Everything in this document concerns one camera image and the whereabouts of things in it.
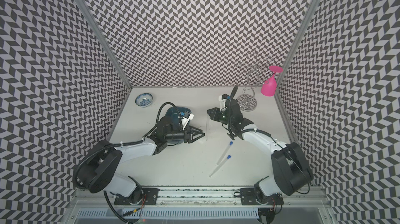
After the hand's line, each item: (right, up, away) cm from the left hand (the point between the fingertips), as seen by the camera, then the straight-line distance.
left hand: (202, 135), depth 77 cm
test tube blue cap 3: (+9, -18, +5) cm, 20 cm away
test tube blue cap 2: (+12, -13, +9) cm, 19 cm away
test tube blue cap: (+2, +3, +3) cm, 5 cm away
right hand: (+2, +10, +6) cm, 12 cm away
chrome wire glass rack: (+27, +32, +3) cm, 42 cm away
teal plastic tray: (-19, +11, +19) cm, 29 cm away
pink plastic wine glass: (+37, +25, +9) cm, 46 cm away
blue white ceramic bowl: (-43, +18, +31) cm, 56 cm away
